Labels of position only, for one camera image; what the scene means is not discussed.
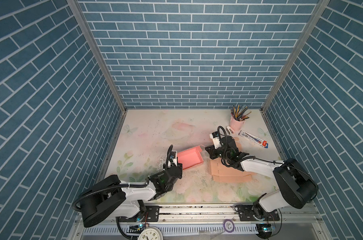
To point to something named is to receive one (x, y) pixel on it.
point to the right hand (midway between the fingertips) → (205, 146)
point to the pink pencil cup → (236, 125)
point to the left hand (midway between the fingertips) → (179, 159)
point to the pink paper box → (190, 157)
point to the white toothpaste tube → (253, 139)
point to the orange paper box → (222, 173)
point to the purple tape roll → (228, 225)
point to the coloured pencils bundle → (238, 112)
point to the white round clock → (151, 233)
